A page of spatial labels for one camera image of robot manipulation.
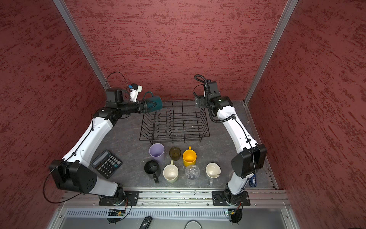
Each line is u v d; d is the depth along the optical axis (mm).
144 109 668
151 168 829
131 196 741
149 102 692
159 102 752
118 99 598
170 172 814
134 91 679
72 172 401
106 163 848
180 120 1084
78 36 815
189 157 873
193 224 670
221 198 740
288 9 719
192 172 833
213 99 575
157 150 834
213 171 823
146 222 644
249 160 435
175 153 890
